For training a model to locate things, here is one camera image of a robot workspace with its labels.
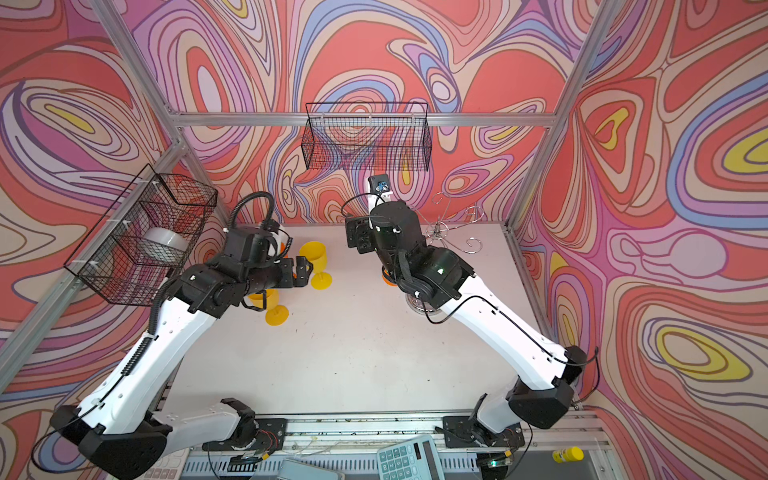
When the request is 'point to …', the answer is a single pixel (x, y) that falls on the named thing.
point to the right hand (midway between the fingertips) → (370, 220)
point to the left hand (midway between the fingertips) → (301, 264)
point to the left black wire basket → (112, 259)
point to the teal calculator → (415, 459)
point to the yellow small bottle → (570, 454)
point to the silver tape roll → (165, 244)
